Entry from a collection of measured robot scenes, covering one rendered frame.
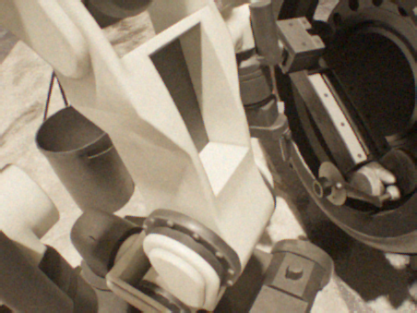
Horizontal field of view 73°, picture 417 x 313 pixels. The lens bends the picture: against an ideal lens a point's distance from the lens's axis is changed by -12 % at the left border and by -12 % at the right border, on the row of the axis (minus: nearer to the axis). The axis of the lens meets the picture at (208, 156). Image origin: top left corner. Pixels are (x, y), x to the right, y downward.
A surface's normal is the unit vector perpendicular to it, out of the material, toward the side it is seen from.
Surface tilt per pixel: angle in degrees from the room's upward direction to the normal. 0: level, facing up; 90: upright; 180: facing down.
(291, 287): 0
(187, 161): 90
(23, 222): 70
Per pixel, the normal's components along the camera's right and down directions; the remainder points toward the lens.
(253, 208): 0.76, -0.04
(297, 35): 0.06, -0.40
